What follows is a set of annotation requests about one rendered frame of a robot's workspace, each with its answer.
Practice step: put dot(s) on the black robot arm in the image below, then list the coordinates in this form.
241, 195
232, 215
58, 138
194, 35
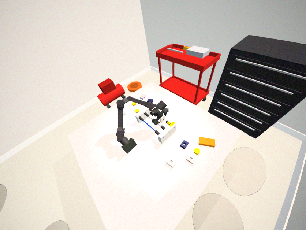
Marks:
120, 105

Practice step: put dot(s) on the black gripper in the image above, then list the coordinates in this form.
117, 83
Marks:
155, 121

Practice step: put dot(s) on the orange rectangular block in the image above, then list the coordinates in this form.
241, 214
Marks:
207, 142

